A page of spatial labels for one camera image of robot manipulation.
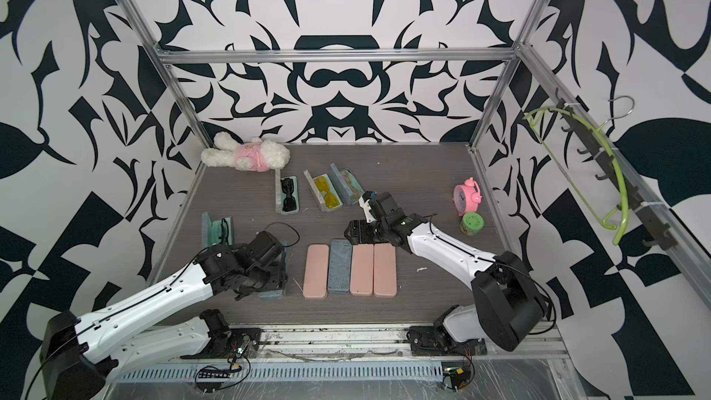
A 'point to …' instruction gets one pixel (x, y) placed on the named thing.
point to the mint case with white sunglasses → (340, 266)
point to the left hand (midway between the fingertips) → (278, 274)
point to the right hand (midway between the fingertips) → (353, 229)
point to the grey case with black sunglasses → (280, 196)
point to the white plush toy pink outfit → (257, 156)
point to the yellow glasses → (330, 200)
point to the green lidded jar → (471, 223)
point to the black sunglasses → (290, 204)
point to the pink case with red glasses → (316, 272)
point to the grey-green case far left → (216, 232)
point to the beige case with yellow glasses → (318, 195)
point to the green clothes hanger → (536, 119)
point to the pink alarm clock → (467, 197)
